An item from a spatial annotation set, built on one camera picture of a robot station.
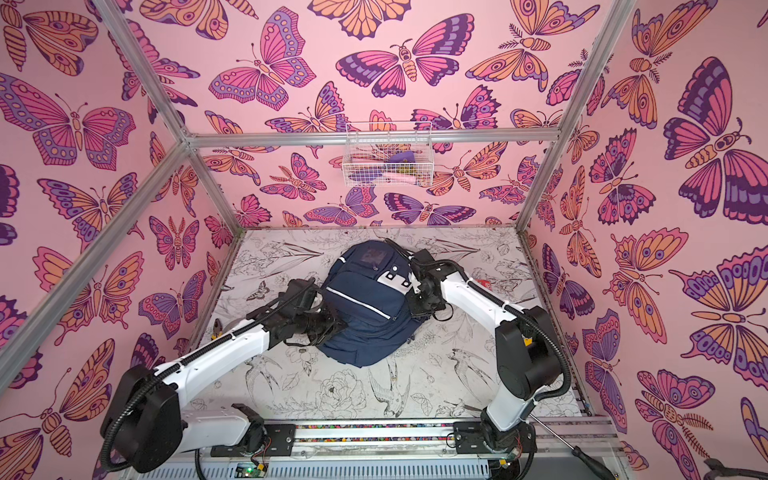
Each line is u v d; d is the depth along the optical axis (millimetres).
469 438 729
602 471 676
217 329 923
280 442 742
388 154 963
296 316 649
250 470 723
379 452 730
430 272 650
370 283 948
